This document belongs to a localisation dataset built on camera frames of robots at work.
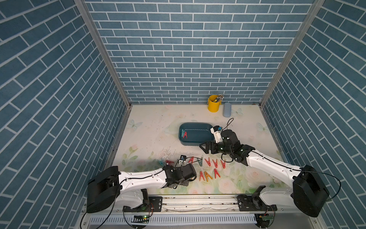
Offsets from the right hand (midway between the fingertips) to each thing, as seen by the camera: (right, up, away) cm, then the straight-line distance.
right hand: (206, 145), depth 82 cm
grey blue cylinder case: (+22, +22, +34) cm, 46 cm away
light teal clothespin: (-15, +5, +19) cm, 25 cm away
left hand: (-10, -20, -2) cm, 22 cm away
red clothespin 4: (+2, -12, +7) cm, 14 cm away
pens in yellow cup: (+13, +30, +22) cm, 39 cm away
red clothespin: (-13, +3, +18) cm, 23 cm away
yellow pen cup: (+10, +24, +32) cm, 41 cm away
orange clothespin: (+1, -18, +1) cm, 18 cm away
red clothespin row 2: (+6, -17, +3) cm, 18 cm away
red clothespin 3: (-8, -11, +8) cm, 15 cm away
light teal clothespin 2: (-27, -12, +6) cm, 31 cm away
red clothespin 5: (+7, -13, +6) cm, 16 cm away
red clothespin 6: (+12, -13, +6) cm, 19 cm away
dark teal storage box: (-5, +4, +21) cm, 22 cm away
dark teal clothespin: (-3, -12, +7) cm, 14 cm away
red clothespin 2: (-22, -12, +6) cm, 26 cm away
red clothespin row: (-3, -18, +1) cm, 18 cm away
